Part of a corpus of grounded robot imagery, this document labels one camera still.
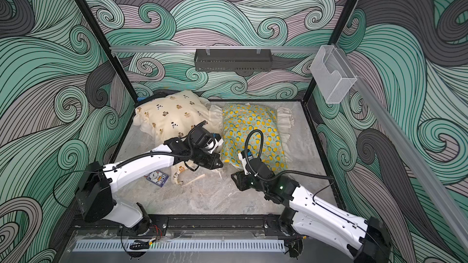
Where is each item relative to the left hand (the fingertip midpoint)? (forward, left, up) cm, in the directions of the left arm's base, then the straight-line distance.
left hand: (223, 164), depth 76 cm
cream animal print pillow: (+24, +28, +2) cm, 37 cm away
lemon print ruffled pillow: (+26, -6, -3) cm, 27 cm away
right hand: (-5, -4, -2) cm, 7 cm away
